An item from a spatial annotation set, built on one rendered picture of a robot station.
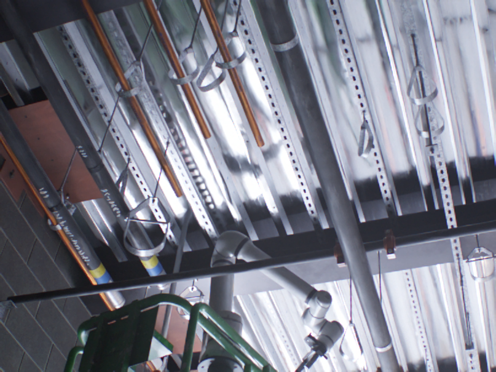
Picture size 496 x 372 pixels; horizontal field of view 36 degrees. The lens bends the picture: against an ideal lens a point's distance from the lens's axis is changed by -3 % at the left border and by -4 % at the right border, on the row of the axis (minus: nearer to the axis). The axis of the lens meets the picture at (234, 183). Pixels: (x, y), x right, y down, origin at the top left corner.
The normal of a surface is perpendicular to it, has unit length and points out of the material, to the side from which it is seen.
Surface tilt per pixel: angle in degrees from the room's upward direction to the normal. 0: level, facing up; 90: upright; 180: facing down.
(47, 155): 180
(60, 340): 90
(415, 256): 180
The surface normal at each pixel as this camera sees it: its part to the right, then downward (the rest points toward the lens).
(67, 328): 0.94, -0.18
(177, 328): -0.10, 0.66
